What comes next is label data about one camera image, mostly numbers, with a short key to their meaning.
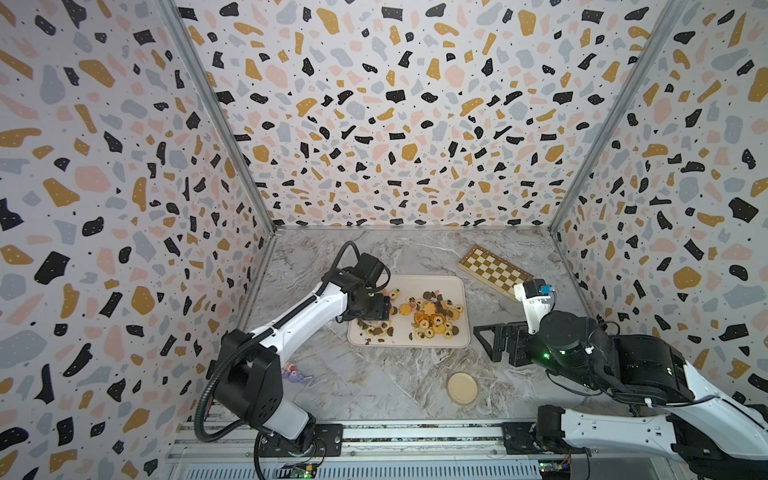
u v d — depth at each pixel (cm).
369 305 75
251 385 42
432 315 95
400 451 73
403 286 103
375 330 92
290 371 82
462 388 82
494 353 50
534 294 50
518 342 49
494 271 106
